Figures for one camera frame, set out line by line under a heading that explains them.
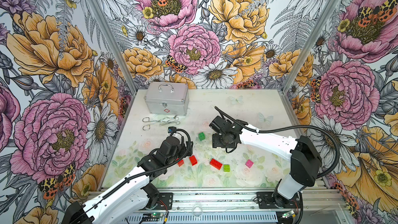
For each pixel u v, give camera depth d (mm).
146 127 1020
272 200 688
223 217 778
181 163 837
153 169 547
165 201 740
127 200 575
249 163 852
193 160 850
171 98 990
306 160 441
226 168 837
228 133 602
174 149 614
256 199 756
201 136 940
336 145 449
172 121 1039
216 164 849
